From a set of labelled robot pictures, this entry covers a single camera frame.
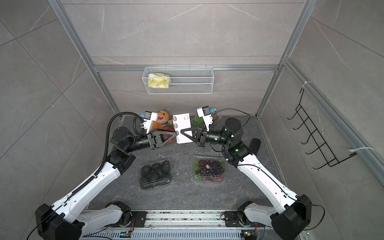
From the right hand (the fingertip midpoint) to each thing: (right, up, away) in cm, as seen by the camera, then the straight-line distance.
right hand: (183, 134), depth 57 cm
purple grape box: (+12, -21, +27) cm, 36 cm away
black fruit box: (-18, -24, +27) cm, 40 cm away
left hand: (-3, 0, 0) cm, 3 cm away
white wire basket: (-3, +35, +44) cm, 56 cm away
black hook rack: (+59, -11, +1) cm, 60 cm away
